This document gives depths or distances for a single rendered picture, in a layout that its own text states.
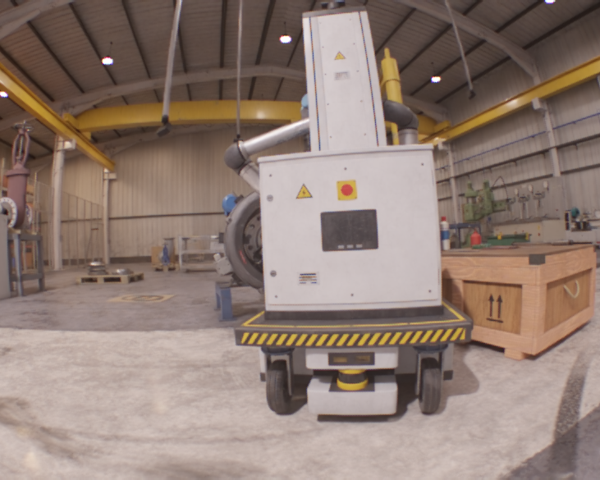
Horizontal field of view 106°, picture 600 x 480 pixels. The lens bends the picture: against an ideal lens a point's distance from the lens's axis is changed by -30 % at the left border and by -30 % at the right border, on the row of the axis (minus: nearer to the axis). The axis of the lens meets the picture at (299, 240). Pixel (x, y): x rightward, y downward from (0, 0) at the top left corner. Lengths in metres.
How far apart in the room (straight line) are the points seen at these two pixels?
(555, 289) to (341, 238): 1.06
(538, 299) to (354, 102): 1.17
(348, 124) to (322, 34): 0.53
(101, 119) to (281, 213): 14.09
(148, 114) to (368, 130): 13.15
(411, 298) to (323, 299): 0.27
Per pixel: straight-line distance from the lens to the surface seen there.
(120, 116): 14.61
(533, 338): 1.49
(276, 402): 1.04
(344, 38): 1.73
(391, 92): 6.29
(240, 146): 1.74
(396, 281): 0.98
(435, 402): 1.02
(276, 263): 1.01
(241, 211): 2.19
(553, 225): 7.52
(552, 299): 1.61
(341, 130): 1.49
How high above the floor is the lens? 0.55
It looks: 1 degrees up
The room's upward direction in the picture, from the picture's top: 3 degrees counter-clockwise
